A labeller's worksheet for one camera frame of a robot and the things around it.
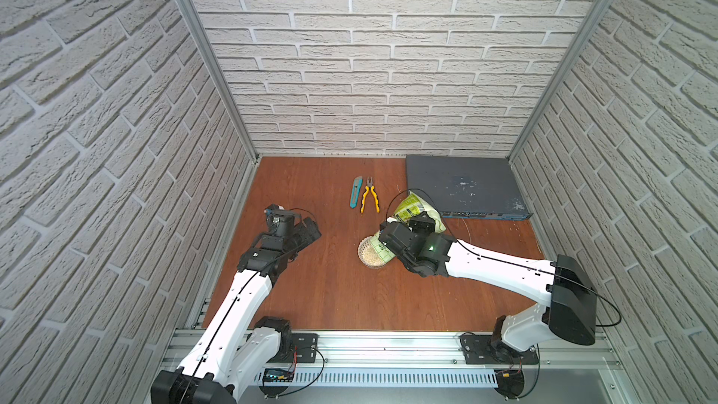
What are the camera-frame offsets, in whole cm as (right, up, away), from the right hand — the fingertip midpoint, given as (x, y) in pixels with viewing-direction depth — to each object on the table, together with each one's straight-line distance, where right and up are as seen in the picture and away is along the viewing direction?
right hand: (422, 217), depth 77 cm
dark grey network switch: (+25, +8, +29) cm, 40 cm away
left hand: (-34, -2, +4) cm, 35 cm away
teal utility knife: (-20, +9, +33) cm, 39 cm away
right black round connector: (+21, -41, -8) cm, 47 cm away
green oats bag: (-2, +3, +4) cm, 6 cm away
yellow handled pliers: (-13, +5, +29) cm, 32 cm away
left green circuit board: (-39, -41, -5) cm, 57 cm away
